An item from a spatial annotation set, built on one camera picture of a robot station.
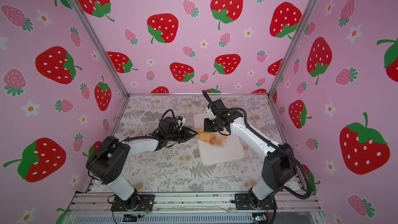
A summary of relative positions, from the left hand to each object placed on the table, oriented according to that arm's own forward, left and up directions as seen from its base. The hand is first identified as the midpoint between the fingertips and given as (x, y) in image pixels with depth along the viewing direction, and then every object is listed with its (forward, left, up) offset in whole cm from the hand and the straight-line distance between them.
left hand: (198, 134), depth 87 cm
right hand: (-1, -2, +7) cm, 7 cm away
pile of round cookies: (+1, -10, -7) cm, 12 cm away
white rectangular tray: (-5, -20, -10) cm, 23 cm away
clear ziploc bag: (-1, -15, -7) cm, 17 cm away
